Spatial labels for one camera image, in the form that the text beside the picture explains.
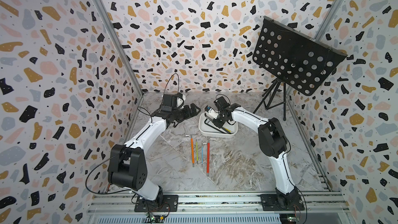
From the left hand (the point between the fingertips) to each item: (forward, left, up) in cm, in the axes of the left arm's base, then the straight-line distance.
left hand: (196, 111), depth 85 cm
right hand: (+4, -11, -16) cm, 20 cm away
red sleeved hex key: (-19, -6, -19) cm, 28 cm away
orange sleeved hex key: (-13, +3, -20) cm, 24 cm away
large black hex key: (0, -14, -19) cm, 24 cm away
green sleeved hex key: (-15, 0, -19) cm, 25 cm away
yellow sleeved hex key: (-1, -20, -19) cm, 27 cm away
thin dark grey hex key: (-1, -18, -19) cm, 26 cm away
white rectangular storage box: (+1, -7, -20) cm, 21 cm away
